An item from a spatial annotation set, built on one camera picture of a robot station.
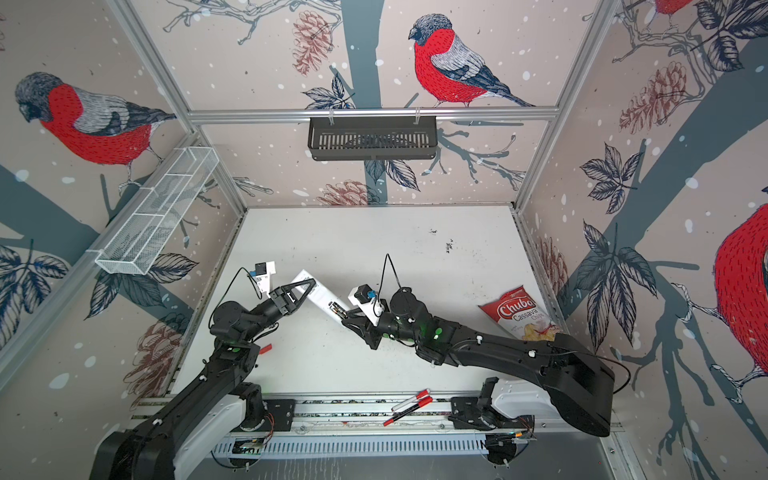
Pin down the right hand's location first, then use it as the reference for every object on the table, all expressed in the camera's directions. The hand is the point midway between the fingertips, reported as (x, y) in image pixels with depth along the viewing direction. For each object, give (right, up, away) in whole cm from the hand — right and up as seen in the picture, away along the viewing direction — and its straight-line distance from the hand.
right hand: (343, 321), depth 71 cm
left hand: (-8, +8, -1) cm, 11 cm away
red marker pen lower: (+19, -23, +4) cm, 30 cm away
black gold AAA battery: (-2, +2, +1) cm, 4 cm away
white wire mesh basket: (-52, +27, +6) cm, 59 cm away
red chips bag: (+49, -2, +13) cm, 51 cm away
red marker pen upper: (+19, -21, +6) cm, 29 cm away
